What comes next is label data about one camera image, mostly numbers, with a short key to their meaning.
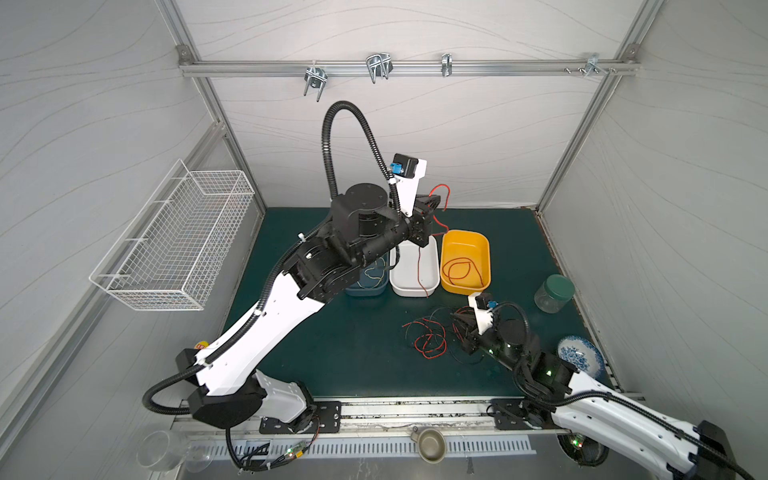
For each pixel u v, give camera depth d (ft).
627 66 2.56
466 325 2.29
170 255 2.22
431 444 2.27
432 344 2.78
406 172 1.39
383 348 2.83
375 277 3.20
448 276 3.32
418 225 1.51
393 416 2.46
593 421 1.88
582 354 2.69
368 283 3.18
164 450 1.81
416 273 2.62
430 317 2.92
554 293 2.80
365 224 1.23
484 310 2.13
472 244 3.54
